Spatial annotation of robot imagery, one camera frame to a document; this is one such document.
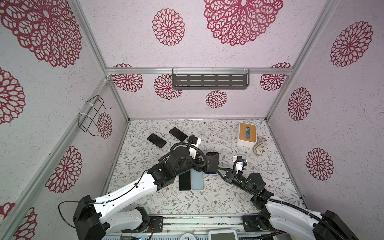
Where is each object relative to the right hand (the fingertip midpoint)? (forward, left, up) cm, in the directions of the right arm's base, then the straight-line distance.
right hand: (216, 168), depth 73 cm
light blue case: (+5, +6, -18) cm, 20 cm away
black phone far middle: (+35, +24, -16) cm, 45 cm away
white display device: (-25, -3, -14) cm, 29 cm away
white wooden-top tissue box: (+36, -26, -17) cm, 48 cm away
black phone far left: (+30, +39, -17) cm, 52 cm away
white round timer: (-27, +13, -15) cm, 33 cm away
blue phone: (-2, +3, +9) cm, 10 cm away
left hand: (+3, +5, +6) cm, 8 cm away
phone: (+2, +9, -19) cm, 21 cm away
